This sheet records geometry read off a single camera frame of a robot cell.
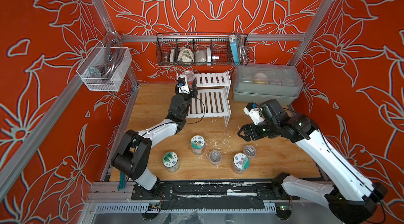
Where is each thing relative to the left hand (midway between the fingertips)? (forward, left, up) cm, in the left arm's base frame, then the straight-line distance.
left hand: (189, 77), depth 78 cm
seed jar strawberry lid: (-24, -6, -25) cm, 35 cm away
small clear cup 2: (-25, -34, -27) cm, 50 cm away
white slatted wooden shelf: (+3, -13, -20) cm, 24 cm away
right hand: (-25, -26, -8) cm, 37 cm away
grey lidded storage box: (+15, -39, -15) cm, 45 cm away
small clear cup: (-30, -15, -27) cm, 43 cm away
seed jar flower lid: (-32, -28, -24) cm, 49 cm away
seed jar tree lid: (-35, +6, -24) cm, 43 cm away
